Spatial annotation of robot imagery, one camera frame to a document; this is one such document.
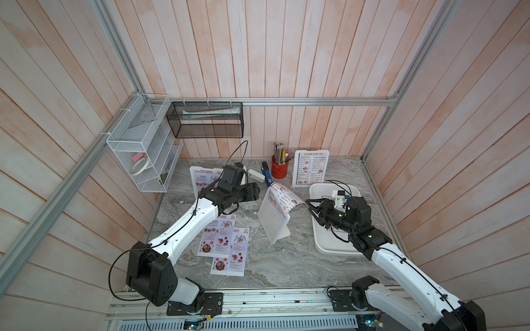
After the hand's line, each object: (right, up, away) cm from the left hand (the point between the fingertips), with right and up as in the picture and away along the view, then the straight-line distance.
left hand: (253, 193), depth 82 cm
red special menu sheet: (-17, -20, +9) cm, 28 cm away
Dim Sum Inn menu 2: (+29, +11, +19) cm, 36 cm away
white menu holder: (-23, +7, +9) cm, 25 cm away
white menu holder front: (+20, +14, +18) cm, 30 cm away
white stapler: (+1, +8, +28) cm, 29 cm away
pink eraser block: (-47, +15, 0) cm, 49 cm away
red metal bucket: (+13, +10, +25) cm, 30 cm away
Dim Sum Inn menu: (+11, -2, -4) cm, 12 cm away
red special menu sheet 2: (-8, -29, +1) cm, 30 cm away
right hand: (+20, -3, -5) cm, 21 cm away
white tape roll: (-46, +11, -1) cm, 47 cm away
